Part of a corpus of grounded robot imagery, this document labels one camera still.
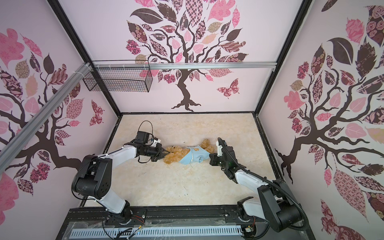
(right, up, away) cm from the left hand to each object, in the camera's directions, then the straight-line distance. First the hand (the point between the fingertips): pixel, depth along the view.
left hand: (169, 155), depth 87 cm
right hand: (+25, +1, +2) cm, 25 cm away
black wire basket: (-33, +51, +7) cm, 61 cm away
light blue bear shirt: (+16, 0, -1) cm, 16 cm away
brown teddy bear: (+4, +1, -2) cm, 5 cm away
